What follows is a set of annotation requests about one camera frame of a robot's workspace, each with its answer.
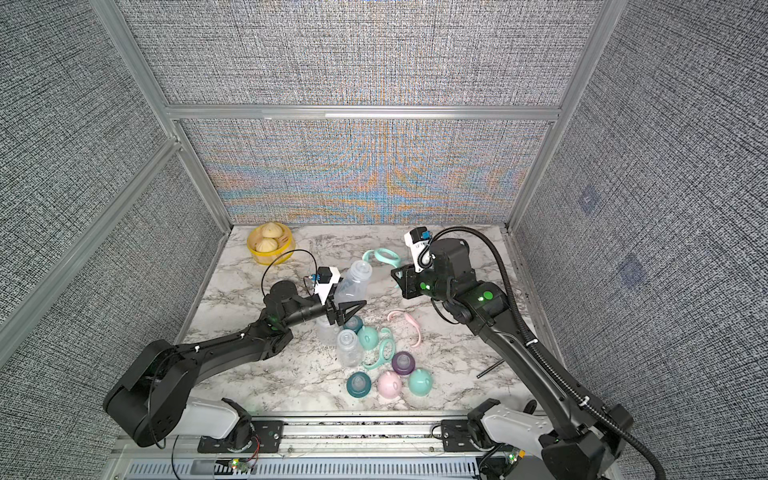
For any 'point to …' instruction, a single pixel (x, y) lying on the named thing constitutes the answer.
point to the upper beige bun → (271, 230)
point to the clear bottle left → (326, 333)
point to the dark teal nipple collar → (359, 385)
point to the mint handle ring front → (382, 358)
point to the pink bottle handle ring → (411, 319)
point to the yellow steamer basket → (286, 242)
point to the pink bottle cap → (389, 385)
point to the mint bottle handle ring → (384, 255)
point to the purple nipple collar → (403, 362)
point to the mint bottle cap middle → (368, 337)
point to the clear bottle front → (349, 348)
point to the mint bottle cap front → (420, 382)
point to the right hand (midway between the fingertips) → (396, 264)
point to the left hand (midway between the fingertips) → (363, 290)
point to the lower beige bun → (267, 244)
